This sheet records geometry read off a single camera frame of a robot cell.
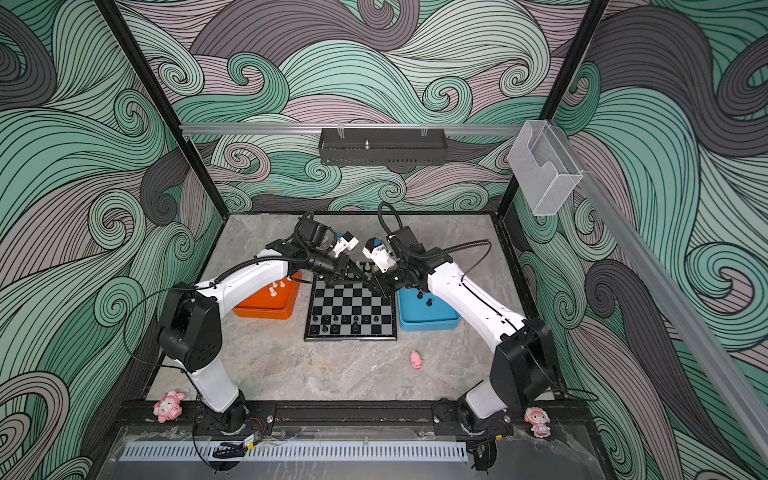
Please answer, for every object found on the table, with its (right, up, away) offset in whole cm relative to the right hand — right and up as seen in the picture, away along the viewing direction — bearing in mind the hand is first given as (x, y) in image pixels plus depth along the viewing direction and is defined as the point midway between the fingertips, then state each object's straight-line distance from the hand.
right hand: (373, 285), depth 80 cm
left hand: (-2, +2, -1) cm, 3 cm away
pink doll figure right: (+41, -32, -9) cm, 52 cm away
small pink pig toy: (+12, -21, +2) cm, 24 cm away
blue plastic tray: (+16, -12, +14) cm, 24 cm away
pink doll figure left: (-51, -30, -7) cm, 59 cm away
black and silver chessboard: (-7, -10, +10) cm, 16 cm away
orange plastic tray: (-31, -7, +10) cm, 33 cm away
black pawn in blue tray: (+18, -8, +14) cm, 24 cm away
